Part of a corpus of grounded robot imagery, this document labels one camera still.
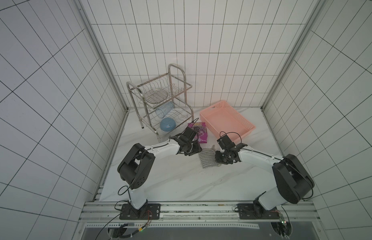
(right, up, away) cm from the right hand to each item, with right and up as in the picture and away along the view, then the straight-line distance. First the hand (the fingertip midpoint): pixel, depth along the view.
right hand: (212, 160), depth 90 cm
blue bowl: (-29, +22, +9) cm, 37 cm away
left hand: (-9, +5, -1) cm, 10 cm away
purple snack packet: (-6, +15, +7) cm, 17 cm away
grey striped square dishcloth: (-3, +2, 0) cm, 3 cm away
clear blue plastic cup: (-35, +31, +23) cm, 52 cm away
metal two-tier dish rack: (-29, +33, -13) cm, 46 cm away
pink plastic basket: (+12, +25, +20) cm, 34 cm away
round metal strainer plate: (-35, +40, 0) cm, 53 cm away
